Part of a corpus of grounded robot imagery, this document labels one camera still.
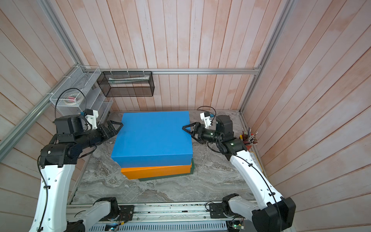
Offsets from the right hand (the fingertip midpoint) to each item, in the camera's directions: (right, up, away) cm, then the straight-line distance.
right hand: (185, 131), depth 69 cm
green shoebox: (+4, -25, +14) cm, 29 cm away
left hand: (-31, +1, -4) cm, 32 cm away
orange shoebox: (-15, -18, -5) cm, 24 cm away
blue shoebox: (-14, -3, -6) cm, 16 cm away
